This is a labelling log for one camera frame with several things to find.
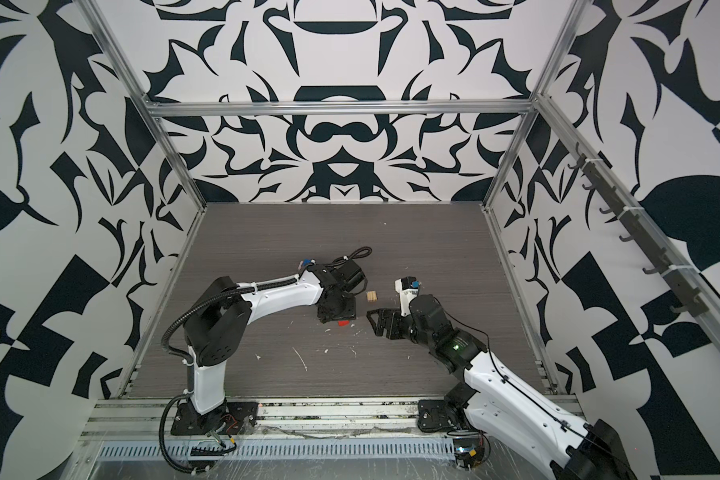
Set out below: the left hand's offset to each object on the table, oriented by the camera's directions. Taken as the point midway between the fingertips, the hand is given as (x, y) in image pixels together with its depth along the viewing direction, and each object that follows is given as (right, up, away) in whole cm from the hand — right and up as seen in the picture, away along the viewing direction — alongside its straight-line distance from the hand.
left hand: (351, 311), depth 89 cm
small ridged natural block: (+6, +3, +5) cm, 8 cm away
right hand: (+7, +2, -12) cm, 14 cm away
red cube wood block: (-3, -4, +1) cm, 5 cm away
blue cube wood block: (-15, +14, +7) cm, 21 cm away
